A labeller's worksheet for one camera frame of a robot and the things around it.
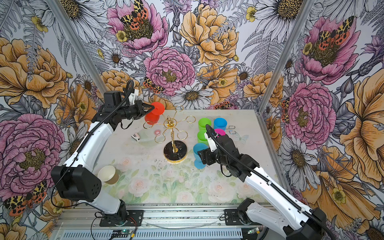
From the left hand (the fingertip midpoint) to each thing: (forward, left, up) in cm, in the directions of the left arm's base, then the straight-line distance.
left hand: (154, 111), depth 77 cm
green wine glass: (+8, -26, -19) cm, 33 cm away
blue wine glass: (-12, -22, -17) cm, 30 cm away
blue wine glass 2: (+6, -36, -17) cm, 40 cm away
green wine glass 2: (-3, -25, -19) cm, 31 cm away
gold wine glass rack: (-6, -8, -29) cm, 31 cm away
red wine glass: (+5, +4, -11) cm, 13 cm away
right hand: (-19, -26, -11) cm, 34 cm away
